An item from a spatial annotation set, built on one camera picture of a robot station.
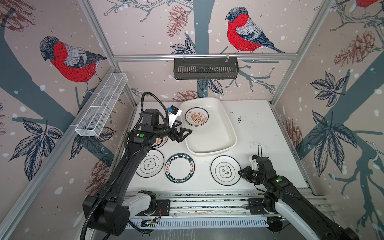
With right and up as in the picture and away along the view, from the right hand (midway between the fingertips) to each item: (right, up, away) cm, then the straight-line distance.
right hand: (237, 174), depth 83 cm
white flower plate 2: (-51, +4, +5) cm, 51 cm away
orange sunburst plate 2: (-40, +22, -18) cm, 49 cm away
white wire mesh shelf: (-75, +30, -12) cm, 81 cm away
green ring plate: (-34, +2, +3) cm, 34 cm away
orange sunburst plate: (-23, +33, +27) cm, 48 cm away
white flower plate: (-7, +1, +2) cm, 8 cm away
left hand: (-29, +28, -12) cm, 42 cm away
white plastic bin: (-8, +20, +20) cm, 30 cm away
